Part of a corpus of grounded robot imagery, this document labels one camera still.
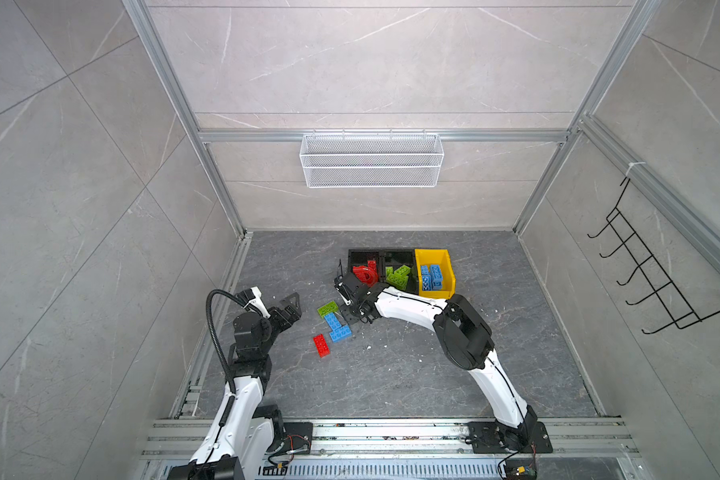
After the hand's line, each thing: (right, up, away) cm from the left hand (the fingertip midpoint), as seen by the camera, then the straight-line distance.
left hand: (286, 294), depth 83 cm
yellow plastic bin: (+50, +10, +22) cm, 55 cm away
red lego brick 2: (+9, -16, +5) cm, 19 cm away
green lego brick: (+34, +3, +19) cm, 39 cm away
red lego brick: (+25, +7, +24) cm, 35 cm away
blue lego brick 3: (+12, -10, +10) cm, 19 cm away
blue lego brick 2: (+43, +3, +19) cm, 47 cm away
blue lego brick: (+47, +5, +19) cm, 51 cm away
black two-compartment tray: (+29, +10, +28) cm, 42 cm away
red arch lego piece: (+23, +4, +18) cm, 29 cm away
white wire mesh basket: (+24, +44, +18) cm, 53 cm away
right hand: (+17, -7, +15) cm, 24 cm away
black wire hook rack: (+88, +3, -19) cm, 90 cm away
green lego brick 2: (+11, -6, +13) cm, 18 cm away
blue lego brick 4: (+15, -13, +8) cm, 21 cm away
